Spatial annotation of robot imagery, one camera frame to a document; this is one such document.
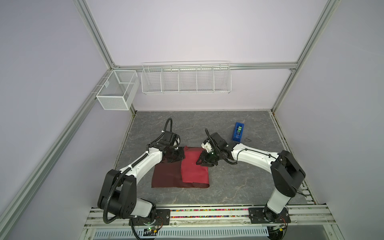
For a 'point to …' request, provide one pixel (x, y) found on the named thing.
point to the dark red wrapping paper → (184, 173)
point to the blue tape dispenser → (238, 132)
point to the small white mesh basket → (117, 89)
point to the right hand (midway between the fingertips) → (197, 165)
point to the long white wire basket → (210, 77)
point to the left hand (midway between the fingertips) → (184, 158)
